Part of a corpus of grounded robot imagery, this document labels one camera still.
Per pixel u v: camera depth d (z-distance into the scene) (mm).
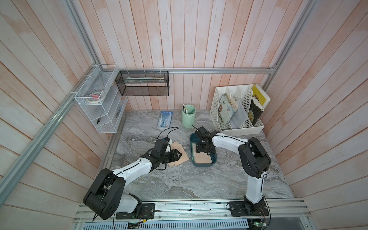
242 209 683
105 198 418
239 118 977
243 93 1062
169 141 825
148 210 731
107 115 780
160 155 686
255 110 964
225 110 984
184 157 928
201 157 926
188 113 1067
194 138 1008
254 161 512
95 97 745
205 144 729
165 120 1135
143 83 1060
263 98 906
